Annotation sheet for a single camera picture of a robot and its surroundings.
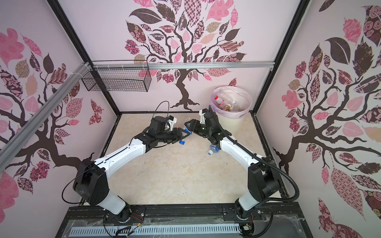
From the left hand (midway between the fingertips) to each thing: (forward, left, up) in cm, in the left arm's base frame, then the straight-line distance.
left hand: (187, 137), depth 80 cm
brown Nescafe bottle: (+26, -27, -1) cm, 37 cm away
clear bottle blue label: (+1, -16, -16) cm, 23 cm away
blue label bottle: (+2, 0, +5) cm, 5 cm away
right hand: (+7, 0, +4) cm, 8 cm away
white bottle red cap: (+29, -20, +1) cm, 35 cm away
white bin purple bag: (+12, -27, +1) cm, 30 cm away
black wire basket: (+40, +38, +13) cm, 57 cm away
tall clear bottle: (+30, -34, -1) cm, 45 cm away
